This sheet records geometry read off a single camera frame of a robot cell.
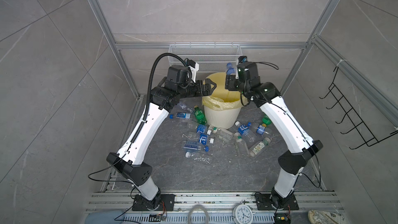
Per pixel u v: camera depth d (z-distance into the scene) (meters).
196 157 0.84
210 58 1.02
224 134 0.97
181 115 1.01
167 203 0.73
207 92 0.57
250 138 0.91
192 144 0.88
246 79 0.52
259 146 0.86
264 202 0.73
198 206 0.75
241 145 0.91
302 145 0.44
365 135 0.60
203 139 0.90
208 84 0.58
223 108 0.77
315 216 0.67
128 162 0.41
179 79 0.50
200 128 0.95
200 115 1.04
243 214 0.67
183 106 1.11
